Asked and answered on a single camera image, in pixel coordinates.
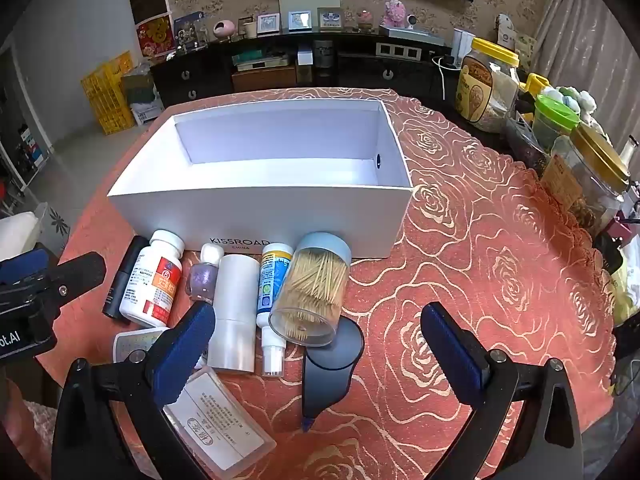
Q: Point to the storage shelf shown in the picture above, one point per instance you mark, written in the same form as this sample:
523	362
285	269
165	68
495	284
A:
22	145

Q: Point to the green cardboard box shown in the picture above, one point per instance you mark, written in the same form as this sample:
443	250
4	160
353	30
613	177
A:
140	87

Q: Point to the purple nail polish bottle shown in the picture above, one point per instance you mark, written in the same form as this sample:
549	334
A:
202	280

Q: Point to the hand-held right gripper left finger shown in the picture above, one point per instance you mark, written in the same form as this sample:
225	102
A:
182	355

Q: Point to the red gold festive decoration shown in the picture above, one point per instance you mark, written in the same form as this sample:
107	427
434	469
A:
155	37

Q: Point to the grey set-top box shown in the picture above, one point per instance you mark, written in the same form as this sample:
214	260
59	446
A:
410	35

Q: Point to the blue label spray bottle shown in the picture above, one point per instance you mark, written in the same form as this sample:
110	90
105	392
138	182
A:
270	290

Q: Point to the large jar yellow lid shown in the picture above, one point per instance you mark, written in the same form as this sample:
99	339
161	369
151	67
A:
487	90

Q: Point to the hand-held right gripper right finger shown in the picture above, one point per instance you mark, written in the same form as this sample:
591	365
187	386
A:
452	355

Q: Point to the pink round ornament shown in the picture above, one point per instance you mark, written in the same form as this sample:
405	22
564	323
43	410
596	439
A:
224	29

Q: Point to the blue photo frame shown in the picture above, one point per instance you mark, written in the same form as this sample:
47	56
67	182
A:
300	20

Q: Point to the glass jar gold lid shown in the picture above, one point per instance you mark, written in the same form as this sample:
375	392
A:
587	175

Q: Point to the red rose pattern tablecloth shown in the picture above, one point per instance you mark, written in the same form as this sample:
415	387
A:
475	260

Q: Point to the white socket panel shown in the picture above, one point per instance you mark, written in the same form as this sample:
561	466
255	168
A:
397	50

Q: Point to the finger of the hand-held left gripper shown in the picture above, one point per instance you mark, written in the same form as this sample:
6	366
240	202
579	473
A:
80	272
20	266

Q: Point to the white cylinder tube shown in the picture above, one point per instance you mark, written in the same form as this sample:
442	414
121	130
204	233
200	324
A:
232	310

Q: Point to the clear container dark contents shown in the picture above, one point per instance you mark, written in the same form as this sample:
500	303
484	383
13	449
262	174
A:
522	140

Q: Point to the pink snow globe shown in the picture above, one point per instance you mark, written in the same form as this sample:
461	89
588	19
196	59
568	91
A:
364	18

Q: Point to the white pill bottle red label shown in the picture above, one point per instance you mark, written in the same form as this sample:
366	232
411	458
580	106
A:
150	290

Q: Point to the black cosmetic tube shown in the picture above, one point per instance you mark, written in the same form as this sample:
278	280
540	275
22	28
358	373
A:
120	285

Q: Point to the beige curtain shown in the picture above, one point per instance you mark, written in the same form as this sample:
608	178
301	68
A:
585	25

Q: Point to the black television cabinet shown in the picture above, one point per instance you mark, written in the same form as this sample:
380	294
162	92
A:
360	72

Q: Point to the white cushion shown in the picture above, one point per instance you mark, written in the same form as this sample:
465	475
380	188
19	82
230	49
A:
15	232

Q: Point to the white cardboard box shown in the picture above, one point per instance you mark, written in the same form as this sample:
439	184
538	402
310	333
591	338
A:
250	220

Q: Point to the yellow plastic crates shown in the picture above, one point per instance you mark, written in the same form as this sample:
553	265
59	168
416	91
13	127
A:
107	95

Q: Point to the white security camera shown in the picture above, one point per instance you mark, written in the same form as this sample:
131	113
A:
412	21

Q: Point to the pink fleece clothing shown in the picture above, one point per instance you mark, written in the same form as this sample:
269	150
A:
40	420

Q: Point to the clear toothpick jar blue lid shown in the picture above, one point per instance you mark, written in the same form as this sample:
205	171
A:
310	290

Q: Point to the white router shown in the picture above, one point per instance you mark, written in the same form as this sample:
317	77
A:
462	47

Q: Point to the white photo frame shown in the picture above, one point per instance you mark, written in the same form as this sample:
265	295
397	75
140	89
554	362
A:
329	18
268	24

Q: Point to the jar green lid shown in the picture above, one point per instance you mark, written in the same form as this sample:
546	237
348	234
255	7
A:
552	117

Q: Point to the black correction tape dispenser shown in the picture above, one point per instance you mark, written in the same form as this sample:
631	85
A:
325	370

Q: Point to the clear plastic box white label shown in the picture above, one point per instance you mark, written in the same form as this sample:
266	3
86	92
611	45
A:
220	420

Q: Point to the white bottle holographic label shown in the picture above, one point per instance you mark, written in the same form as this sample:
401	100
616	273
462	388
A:
132	342

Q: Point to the brown box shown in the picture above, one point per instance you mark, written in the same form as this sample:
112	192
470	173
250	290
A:
262	79

